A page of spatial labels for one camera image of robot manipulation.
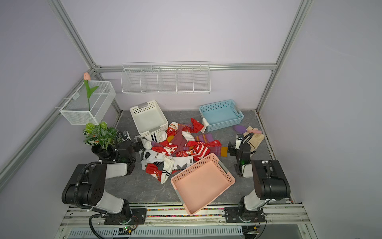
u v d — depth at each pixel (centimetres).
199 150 93
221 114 120
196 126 105
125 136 79
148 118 114
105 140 75
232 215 74
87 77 83
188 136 102
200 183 82
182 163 88
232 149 85
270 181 45
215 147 97
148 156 89
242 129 109
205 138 104
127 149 72
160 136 102
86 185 46
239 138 82
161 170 87
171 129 105
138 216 73
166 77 99
